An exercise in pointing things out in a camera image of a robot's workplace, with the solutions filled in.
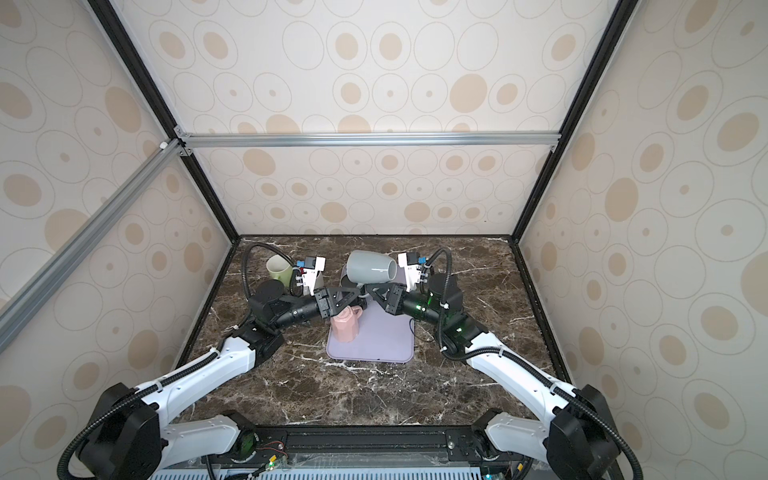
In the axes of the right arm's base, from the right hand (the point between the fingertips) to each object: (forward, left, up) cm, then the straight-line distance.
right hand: (370, 291), depth 69 cm
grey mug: (+4, +1, +4) cm, 6 cm away
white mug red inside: (+1, +13, +4) cm, 14 cm away
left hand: (-2, +2, +1) cm, 3 cm away
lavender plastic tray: (+2, -2, -28) cm, 28 cm away
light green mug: (+22, +32, -18) cm, 43 cm away
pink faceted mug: (+2, +9, -19) cm, 21 cm away
